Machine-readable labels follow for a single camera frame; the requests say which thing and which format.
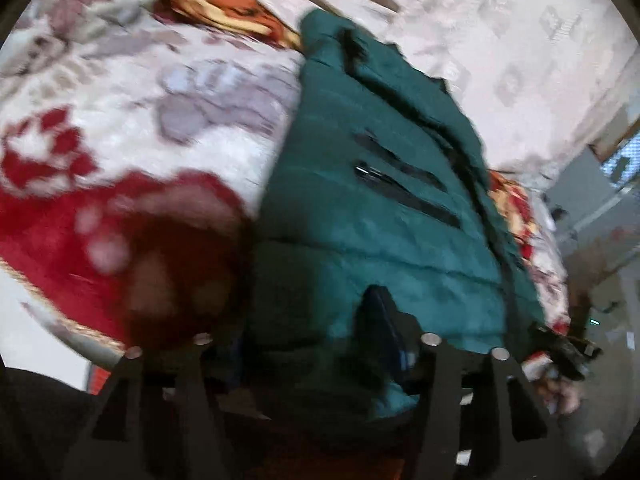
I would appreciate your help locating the white cabinet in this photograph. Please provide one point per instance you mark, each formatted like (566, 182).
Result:
(590, 195)

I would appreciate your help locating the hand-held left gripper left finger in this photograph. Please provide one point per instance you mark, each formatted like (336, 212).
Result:
(196, 385)

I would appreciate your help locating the green quilted puffer jacket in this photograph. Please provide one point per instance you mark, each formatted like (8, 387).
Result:
(380, 240)

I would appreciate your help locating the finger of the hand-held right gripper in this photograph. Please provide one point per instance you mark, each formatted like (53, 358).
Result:
(565, 352)

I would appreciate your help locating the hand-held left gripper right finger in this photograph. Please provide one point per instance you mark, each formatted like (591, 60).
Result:
(386, 320)

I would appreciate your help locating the red white floral blanket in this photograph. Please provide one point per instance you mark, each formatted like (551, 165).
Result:
(140, 125)

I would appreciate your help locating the blue patterned screen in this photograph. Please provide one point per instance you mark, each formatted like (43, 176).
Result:
(622, 160)

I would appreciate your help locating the beige embossed bedspread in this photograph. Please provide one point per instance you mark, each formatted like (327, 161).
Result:
(475, 25)

